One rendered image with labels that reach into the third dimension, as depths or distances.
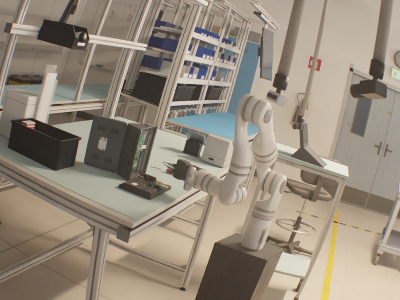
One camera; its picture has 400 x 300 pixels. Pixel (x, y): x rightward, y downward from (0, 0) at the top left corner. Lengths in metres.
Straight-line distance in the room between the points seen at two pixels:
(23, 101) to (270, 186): 1.10
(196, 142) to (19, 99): 1.30
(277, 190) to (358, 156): 6.59
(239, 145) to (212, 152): 1.07
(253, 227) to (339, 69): 6.56
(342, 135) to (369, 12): 2.22
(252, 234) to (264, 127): 0.52
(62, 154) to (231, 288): 0.89
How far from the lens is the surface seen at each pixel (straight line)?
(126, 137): 2.28
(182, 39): 4.96
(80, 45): 2.30
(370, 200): 8.94
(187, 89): 5.42
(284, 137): 8.77
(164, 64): 5.21
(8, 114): 2.37
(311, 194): 5.12
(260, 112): 1.94
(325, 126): 8.72
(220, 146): 3.07
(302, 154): 3.65
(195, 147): 3.19
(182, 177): 2.24
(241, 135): 2.02
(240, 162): 2.02
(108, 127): 2.28
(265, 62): 5.95
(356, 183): 8.88
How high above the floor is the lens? 1.54
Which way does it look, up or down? 8 degrees down
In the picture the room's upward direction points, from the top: 16 degrees clockwise
